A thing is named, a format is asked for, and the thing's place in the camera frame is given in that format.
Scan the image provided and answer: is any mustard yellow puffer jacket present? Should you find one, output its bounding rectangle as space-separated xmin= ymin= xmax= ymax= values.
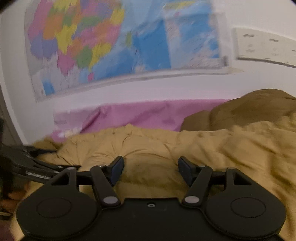
xmin=35 ymin=89 xmax=295 ymax=240

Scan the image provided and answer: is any pink bed sheet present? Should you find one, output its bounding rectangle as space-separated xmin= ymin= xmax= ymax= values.
xmin=50 ymin=99 xmax=227 ymax=143

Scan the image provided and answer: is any colourful wall map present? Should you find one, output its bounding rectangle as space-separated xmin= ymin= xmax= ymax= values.
xmin=25 ymin=1 xmax=229 ymax=100

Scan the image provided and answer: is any white wall socket panel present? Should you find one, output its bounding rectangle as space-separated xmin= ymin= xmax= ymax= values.
xmin=233 ymin=27 xmax=295 ymax=67

